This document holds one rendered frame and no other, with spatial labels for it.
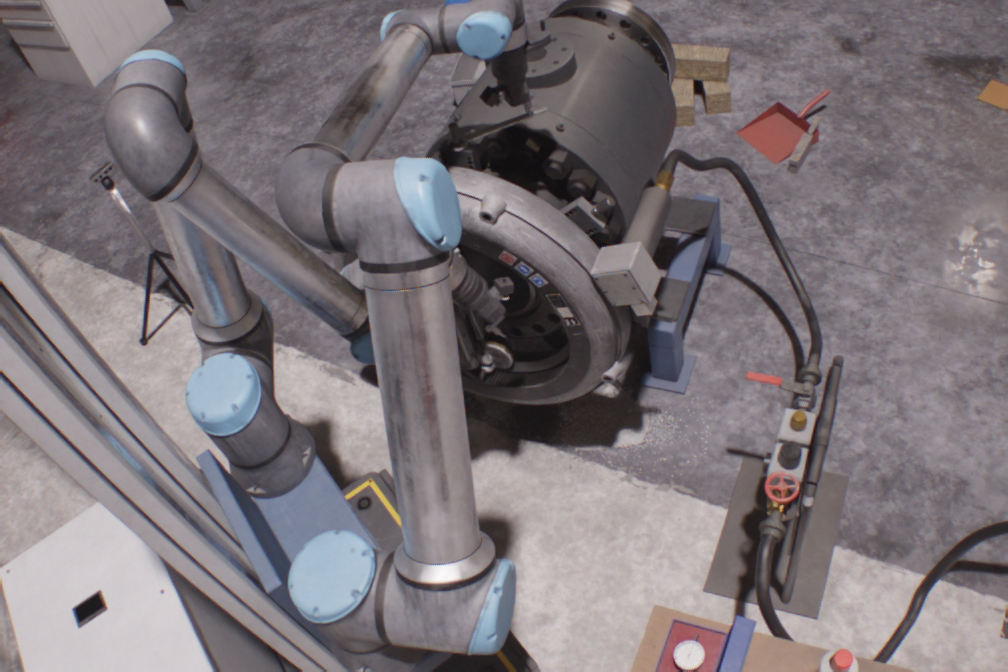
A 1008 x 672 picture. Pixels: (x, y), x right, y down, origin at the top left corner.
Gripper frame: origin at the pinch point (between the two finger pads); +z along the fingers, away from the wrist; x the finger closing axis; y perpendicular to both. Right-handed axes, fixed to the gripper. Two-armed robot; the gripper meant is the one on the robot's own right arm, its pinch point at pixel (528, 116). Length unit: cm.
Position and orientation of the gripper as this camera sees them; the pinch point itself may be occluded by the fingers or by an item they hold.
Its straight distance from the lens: 183.6
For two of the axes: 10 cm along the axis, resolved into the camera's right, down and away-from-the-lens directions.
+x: 4.1, 6.5, -6.4
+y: -9.0, 4.0, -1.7
